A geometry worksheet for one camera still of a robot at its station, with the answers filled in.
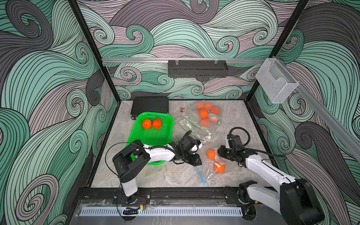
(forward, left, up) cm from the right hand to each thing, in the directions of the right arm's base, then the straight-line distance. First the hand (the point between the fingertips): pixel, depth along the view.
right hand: (217, 151), depth 87 cm
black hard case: (+39, +56, +4) cm, 68 cm away
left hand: (-8, +11, +2) cm, 14 cm away
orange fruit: (+19, +40, +4) cm, 45 cm away
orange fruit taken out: (+20, +47, +4) cm, 51 cm away
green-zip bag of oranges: (+24, +7, +2) cm, 25 cm away
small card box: (+36, +22, -1) cm, 42 cm away
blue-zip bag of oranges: (-11, +5, +3) cm, 12 cm away
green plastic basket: (+12, +37, -2) cm, 39 cm away
